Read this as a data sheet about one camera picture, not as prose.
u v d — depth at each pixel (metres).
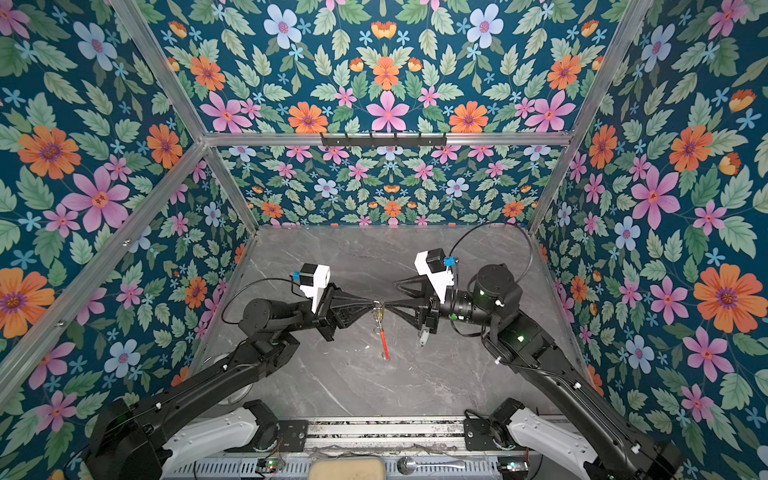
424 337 0.91
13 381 0.48
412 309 0.50
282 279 0.49
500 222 1.22
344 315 0.55
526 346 0.45
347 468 0.66
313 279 0.49
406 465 0.68
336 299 0.54
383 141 0.93
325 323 0.51
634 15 0.68
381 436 0.75
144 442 0.39
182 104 0.84
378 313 0.56
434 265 0.47
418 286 0.56
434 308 0.49
